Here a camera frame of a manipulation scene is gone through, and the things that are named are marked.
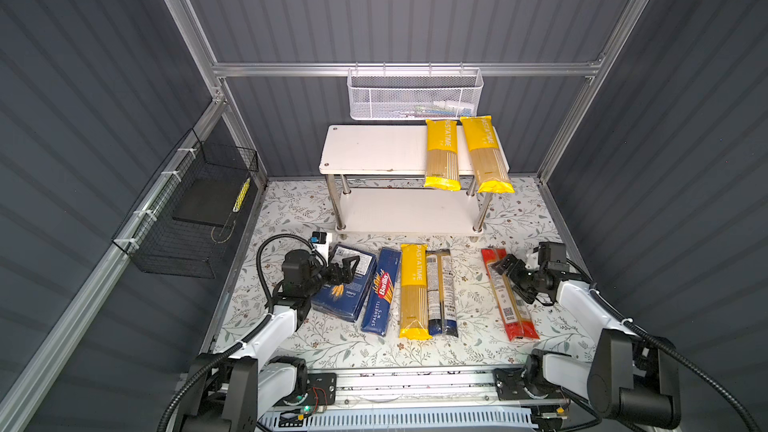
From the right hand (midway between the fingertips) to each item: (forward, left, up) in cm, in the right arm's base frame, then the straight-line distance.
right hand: (507, 276), depth 89 cm
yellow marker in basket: (+12, +74, +25) cm, 79 cm away
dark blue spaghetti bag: (-5, +20, -1) cm, 21 cm away
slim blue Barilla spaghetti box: (-11, +39, 0) cm, 40 cm away
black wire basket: (+4, +87, +24) cm, 90 cm away
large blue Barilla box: (-9, +48, +3) cm, 49 cm away
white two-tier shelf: (+48, +42, -4) cm, 64 cm away
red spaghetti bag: (-10, 0, -1) cm, 10 cm away
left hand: (+3, +48, +8) cm, 49 cm away
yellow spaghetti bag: (-8, +28, 0) cm, 29 cm away
